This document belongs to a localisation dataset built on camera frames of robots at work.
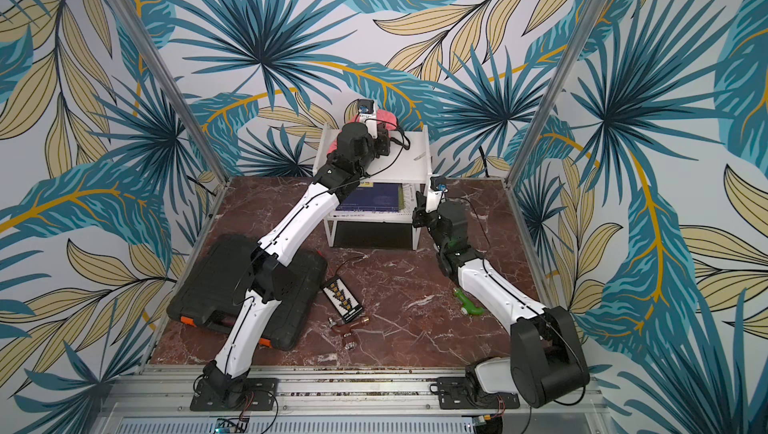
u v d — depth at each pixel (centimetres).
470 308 87
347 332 82
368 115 69
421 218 74
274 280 56
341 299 88
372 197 88
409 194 92
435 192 69
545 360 42
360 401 73
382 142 73
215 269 87
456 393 73
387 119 80
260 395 73
